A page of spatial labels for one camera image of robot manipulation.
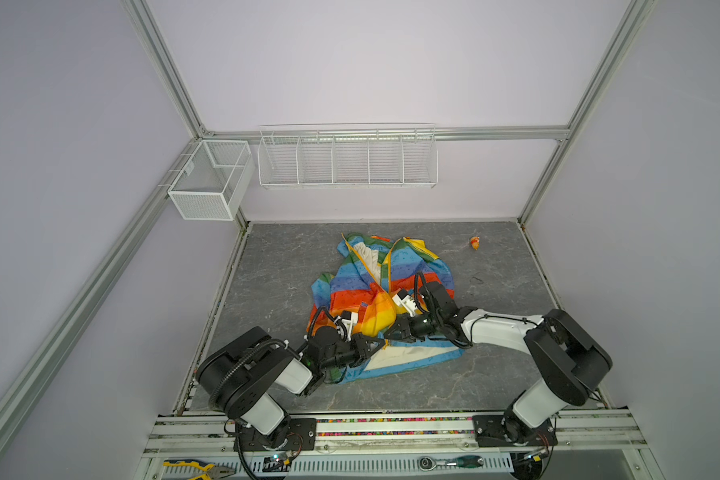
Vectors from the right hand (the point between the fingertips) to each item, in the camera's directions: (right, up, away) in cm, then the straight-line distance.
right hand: (385, 339), depth 83 cm
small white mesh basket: (-58, +48, +16) cm, 76 cm away
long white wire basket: (-12, +57, +16) cm, 60 cm away
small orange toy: (+36, +28, +29) cm, 54 cm away
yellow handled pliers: (-41, -26, -15) cm, 51 cm away
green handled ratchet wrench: (+19, -25, -14) cm, 34 cm away
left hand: (0, -2, -2) cm, 3 cm away
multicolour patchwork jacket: (-4, +18, +18) cm, 26 cm away
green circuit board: (-27, -27, -11) cm, 40 cm away
